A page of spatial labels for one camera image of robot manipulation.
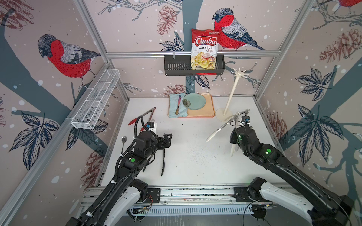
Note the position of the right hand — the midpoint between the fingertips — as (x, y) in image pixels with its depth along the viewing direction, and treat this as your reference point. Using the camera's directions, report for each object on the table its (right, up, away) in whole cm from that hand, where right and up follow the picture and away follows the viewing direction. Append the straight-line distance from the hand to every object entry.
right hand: (233, 128), depth 76 cm
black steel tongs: (-40, -23, +7) cm, 46 cm away
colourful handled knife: (-33, +10, +35) cm, 49 cm away
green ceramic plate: (-16, +18, +43) cm, 49 cm away
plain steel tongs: (+22, +9, +34) cm, 41 cm away
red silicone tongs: (-65, +2, +27) cm, 70 cm away
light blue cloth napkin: (-37, +17, +42) cm, 58 cm away
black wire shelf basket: (-29, +44, +31) cm, 61 cm away
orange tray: (-9, +9, +34) cm, 36 cm away
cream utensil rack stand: (+3, +6, +31) cm, 32 cm away
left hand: (-37, -2, 0) cm, 37 cm away
